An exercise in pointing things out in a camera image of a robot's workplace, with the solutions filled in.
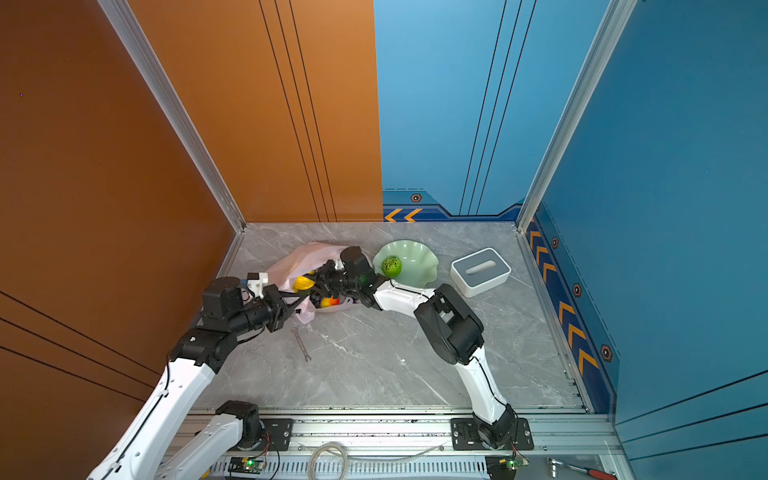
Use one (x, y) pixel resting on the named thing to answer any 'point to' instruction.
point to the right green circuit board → (503, 467)
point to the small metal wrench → (306, 356)
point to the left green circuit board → (250, 465)
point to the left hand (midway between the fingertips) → (307, 292)
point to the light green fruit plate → (419, 261)
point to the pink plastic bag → (300, 261)
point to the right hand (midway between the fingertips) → (301, 279)
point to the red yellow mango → (327, 302)
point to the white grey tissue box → (479, 271)
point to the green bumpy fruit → (392, 266)
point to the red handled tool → (599, 474)
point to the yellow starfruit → (302, 283)
